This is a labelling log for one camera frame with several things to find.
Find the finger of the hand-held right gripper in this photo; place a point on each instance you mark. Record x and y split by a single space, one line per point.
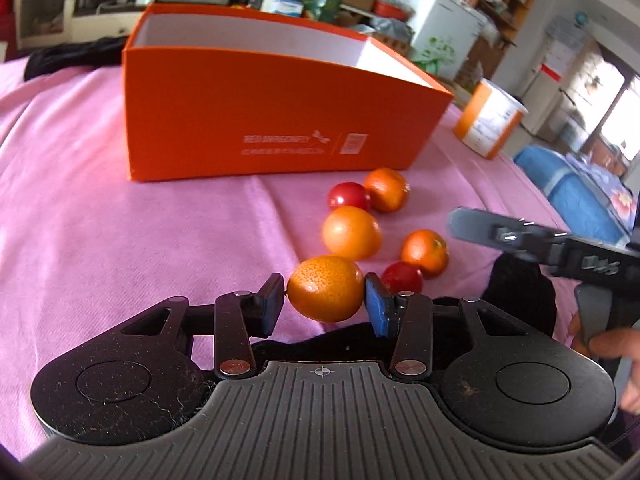
475 225

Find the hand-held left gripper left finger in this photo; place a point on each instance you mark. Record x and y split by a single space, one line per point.
272 305

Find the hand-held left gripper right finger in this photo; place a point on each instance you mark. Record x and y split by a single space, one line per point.
377 310

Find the large orange mandarin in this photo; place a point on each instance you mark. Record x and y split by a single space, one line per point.
325 287

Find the orange cardboard box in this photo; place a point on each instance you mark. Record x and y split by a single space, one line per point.
260 110

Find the person's right hand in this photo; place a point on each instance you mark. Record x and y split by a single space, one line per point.
630 360

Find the small red fruit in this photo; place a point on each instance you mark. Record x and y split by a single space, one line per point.
348 196
401 277

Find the orange canister with white lid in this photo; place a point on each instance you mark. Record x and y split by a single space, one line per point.
490 120

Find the blue sofa cover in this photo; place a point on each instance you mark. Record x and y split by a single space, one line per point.
580 195

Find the pink floral tablecloth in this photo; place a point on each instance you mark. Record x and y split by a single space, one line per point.
125 210

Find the white chest freezer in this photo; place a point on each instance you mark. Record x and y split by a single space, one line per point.
440 25

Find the small globe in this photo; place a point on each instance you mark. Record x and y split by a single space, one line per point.
580 18

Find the red plastic basin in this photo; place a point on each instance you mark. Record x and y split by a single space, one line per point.
386 7

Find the green plastic bag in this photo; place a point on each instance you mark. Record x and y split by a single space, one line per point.
322 9

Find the blue white box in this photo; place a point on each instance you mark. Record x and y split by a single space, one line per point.
287 6

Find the black garment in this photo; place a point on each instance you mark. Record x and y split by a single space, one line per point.
65 57

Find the wall calendar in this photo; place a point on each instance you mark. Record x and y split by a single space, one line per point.
560 50

